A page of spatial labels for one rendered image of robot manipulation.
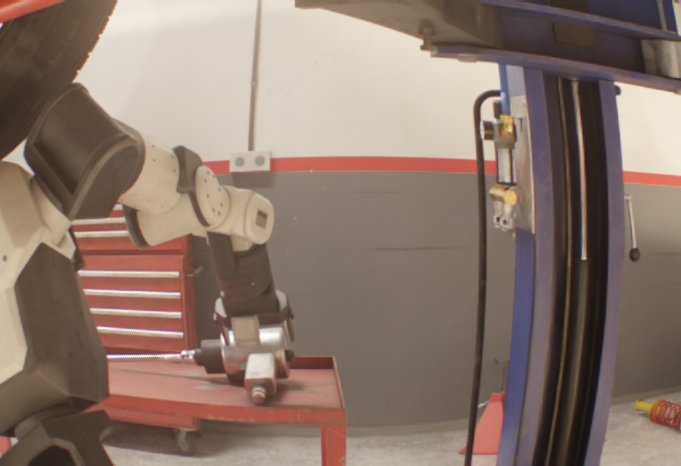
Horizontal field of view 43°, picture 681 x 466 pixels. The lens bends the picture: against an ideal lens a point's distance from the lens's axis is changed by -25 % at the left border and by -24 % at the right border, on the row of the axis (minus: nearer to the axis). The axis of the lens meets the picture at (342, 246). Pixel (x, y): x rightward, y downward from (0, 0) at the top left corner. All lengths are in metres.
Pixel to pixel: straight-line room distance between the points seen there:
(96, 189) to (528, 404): 1.21
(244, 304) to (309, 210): 2.85
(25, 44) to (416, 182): 3.45
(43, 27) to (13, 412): 0.55
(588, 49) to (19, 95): 1.21
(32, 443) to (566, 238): 1.44
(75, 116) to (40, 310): 0.24
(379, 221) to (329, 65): 0.70
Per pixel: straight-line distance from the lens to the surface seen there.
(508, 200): 2.04
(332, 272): 4.58
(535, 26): 1.98
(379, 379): 4.66
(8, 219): 1.08
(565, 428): 2.24
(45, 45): 1.31
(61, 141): 1.14
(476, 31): 1.69
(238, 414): 1.64
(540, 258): 2.03
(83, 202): 1.12
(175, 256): 4.10
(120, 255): 4.19
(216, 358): 1.91
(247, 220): 1.55
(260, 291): 1.69
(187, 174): 1.33
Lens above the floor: 1.27
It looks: 5 degrees down
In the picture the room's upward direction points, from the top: straight up
